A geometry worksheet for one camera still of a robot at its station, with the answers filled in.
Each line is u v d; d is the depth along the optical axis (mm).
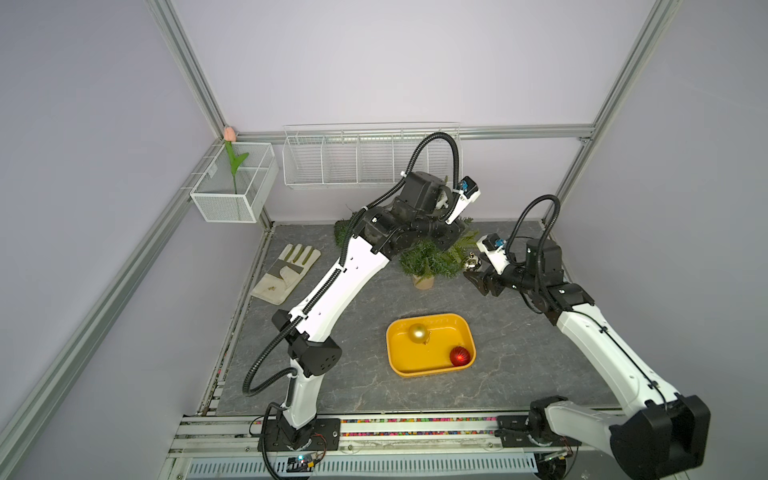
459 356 812
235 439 753
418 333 866
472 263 771
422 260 789
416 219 496
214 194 789
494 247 652
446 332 910
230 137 893
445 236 591
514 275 666
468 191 551
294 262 1082
